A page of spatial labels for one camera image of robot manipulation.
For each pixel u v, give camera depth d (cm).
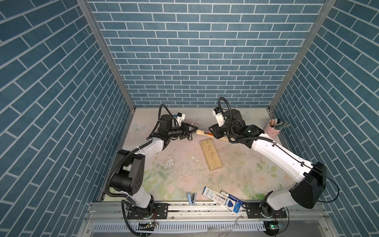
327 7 71
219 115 68
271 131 97
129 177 45
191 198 77
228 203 75
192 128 83
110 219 73
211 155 92
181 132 77
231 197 77
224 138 68
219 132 68
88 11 71
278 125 96
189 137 79
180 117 82
